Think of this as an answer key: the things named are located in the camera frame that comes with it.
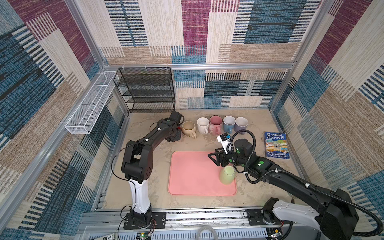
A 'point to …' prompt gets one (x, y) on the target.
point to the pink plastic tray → (194, 173)
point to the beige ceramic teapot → (188, 129)
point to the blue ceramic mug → (229, 122)
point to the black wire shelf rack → (146, 88)
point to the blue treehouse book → (276, 145)
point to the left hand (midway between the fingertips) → (174, 134)
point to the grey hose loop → (205, 227)
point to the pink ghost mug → (216, 123)
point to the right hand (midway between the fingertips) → (213, 155)
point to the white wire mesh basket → (82, 118)
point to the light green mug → (227, 174)
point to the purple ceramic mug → (241, 123)
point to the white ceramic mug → (203, 124)
